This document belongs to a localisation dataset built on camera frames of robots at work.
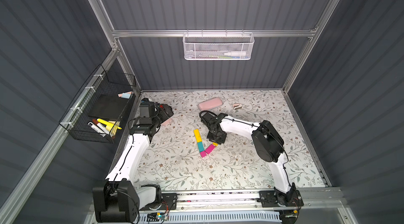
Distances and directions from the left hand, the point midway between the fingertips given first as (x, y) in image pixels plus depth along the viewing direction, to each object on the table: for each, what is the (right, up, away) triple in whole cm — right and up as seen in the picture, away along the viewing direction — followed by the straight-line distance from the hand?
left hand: (166, 111), depth 82 cm
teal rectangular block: (+18, -21, +10) cm, 30 cm away
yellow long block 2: (+26, -18, +5) cm, 32 cm away
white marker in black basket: (-26, -7, -15) cm, 31 cm away
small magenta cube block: (+19, -25, +7) cm, 32 cm away
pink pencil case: (+24, +4, +28) cm, 37 cm away
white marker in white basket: (+39, +34, +12) cm, 53 cm away
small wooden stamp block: (+42, +2, +27) cm, 50 cm away
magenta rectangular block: (+23, -22, +9) cm, 33 cm away
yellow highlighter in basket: (-22, -6, -13) cm, 26 cm away
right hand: (+24, -20, +11) cm, 33 cm away
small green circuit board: (+1, -47, -12) cm, 49 cm away
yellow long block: (+16, -16, +14) cm, 26 cm away
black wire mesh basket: (-31, -3, -20) cm, 37 cm away
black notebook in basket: (-25, +2, -8) cm, 26 cm away
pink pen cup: (-5, -8, +20) cm, 22 cm away
